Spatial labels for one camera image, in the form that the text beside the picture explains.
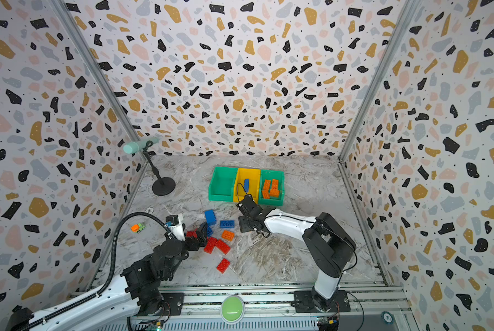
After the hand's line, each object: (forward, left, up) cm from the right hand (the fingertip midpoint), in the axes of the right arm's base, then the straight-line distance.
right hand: (249, 223), depth 91 cm
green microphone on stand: (+20, +46, -1) cm, 51 cm away
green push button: (-32, +4, -2) cm, 32 cm away
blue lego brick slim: (+24, +3, -3) cm, 25 cm away
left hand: (-8, +16, +13) cm, 22 cm away
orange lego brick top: (+24, -7, -3) cm, 25 cm away
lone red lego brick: (-18, +9, -2) cm, 20 cm away
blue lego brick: (0, +10, -2) cm, 10 cm away
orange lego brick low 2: (-5, +9, -2) cm, 11 cm away
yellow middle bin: (+30, 0, -2) cm, 30 cm away
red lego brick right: (-10, +11, -1) cm, 15 cm away
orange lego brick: (+25, -12, -3) cm, 28 cm away
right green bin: (+26, -10, +2) cm, 28 cm away
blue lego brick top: (+5, +19, -4) cm, 20 cm away
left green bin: (+20, +15, +2) cm, 25 cm away
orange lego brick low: (+19, -11, -2) cm, 22 cm away
